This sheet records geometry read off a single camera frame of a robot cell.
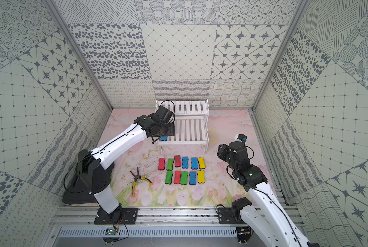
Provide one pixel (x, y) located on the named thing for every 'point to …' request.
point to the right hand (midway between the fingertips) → (223, 149)
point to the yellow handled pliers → (136, 176)
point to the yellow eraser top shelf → (201, 162)
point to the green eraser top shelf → (169, 164)
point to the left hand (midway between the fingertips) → (170, 127)
